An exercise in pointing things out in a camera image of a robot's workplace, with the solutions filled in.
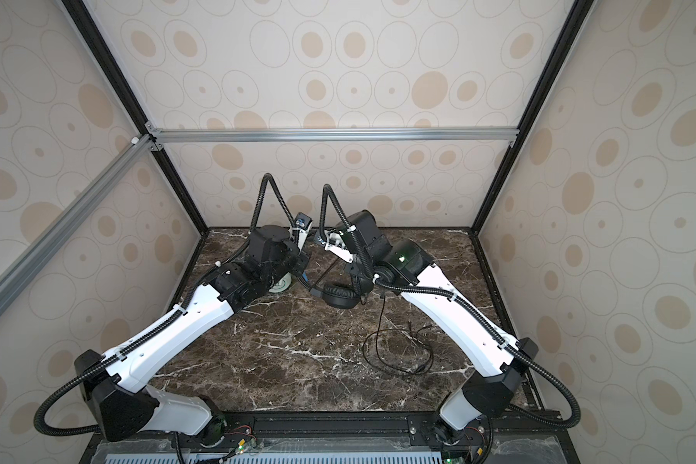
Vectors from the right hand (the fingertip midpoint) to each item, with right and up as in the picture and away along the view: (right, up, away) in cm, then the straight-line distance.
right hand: (363, 241), depth 70 cm
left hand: (-13, +1, +2) cm, 13 cm away
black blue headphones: (-7, -13, -2) cm, 15 cm away
